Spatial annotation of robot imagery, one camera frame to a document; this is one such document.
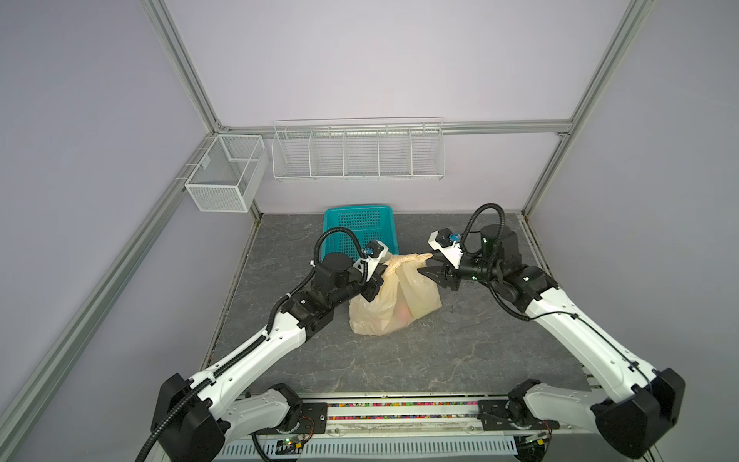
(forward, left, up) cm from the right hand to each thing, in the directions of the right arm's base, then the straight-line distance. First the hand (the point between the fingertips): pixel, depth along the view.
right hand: (424, 262), depth 71 cm
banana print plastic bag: (-2, +4, -12) cm, 13 cm away
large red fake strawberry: (-4, +5, -22) cm, 23 cm away
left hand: (0, +10, -2) cm, 10 cm away
